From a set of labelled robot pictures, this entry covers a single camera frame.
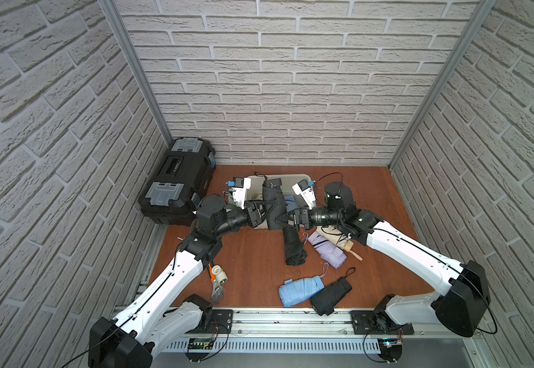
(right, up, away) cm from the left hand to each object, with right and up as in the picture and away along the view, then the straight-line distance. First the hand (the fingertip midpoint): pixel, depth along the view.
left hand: (277, 202), depth 66 cm
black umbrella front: (+16, -34, +10) cm, 39 cm away
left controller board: (-26, -47, +7) cm, 54 cm away
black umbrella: (-2, +3, 0) cm, 3 cm away
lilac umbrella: (+20, -20, +21) cm, 35 cm away
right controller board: (+35, -46, +4) cm, 58 cm away
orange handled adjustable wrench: (-21, -33, +14) cm, 42 cm away
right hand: (+2, -5, +4) cm, 7 cm away
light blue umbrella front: (+7, -32, +11) cm, 35 cm away
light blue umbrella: (+4, 0, +2) cm, 5 cm away
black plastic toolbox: (-39, +10, +27) cm, 48 cm away
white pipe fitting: (-21, -28, +15) cm, 38 cm away
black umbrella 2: (+7, -20, +17) cm, 27 cm away
